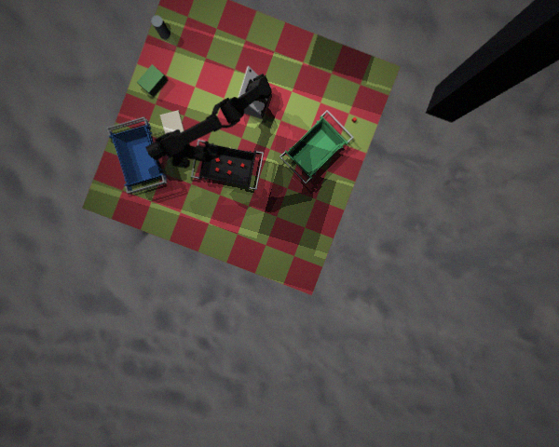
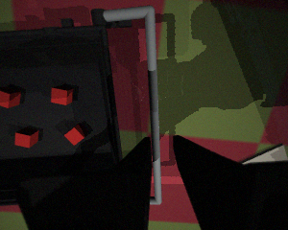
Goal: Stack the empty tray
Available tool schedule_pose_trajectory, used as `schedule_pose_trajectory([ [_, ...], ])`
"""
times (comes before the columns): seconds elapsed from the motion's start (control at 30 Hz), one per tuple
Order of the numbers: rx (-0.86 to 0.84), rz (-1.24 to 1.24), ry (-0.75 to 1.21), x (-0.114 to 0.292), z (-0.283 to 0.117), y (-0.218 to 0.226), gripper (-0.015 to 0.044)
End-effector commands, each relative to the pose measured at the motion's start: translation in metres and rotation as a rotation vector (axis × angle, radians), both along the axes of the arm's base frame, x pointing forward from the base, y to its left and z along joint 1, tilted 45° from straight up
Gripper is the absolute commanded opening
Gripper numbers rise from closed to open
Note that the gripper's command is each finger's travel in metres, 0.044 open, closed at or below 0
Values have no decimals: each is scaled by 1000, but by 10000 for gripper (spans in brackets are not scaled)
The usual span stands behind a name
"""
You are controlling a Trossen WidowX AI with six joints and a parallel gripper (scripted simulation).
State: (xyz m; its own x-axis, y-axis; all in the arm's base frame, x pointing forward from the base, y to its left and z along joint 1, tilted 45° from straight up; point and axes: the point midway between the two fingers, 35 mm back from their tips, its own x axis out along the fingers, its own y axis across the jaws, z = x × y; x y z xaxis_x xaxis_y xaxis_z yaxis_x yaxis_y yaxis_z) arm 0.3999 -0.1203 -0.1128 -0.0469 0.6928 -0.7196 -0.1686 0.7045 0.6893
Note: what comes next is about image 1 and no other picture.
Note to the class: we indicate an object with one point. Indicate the green cube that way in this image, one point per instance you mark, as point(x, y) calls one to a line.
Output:
point(152, 81)

